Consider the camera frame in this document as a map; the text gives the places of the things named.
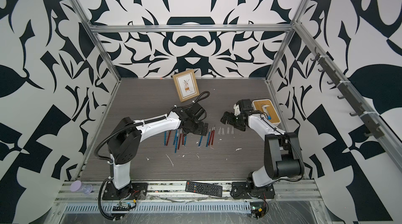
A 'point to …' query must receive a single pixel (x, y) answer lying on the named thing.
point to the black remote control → (203, 188)
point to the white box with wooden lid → (266, 107)
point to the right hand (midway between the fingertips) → (227, 119)
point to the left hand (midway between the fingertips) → (200, 128)
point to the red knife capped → (179, 139)
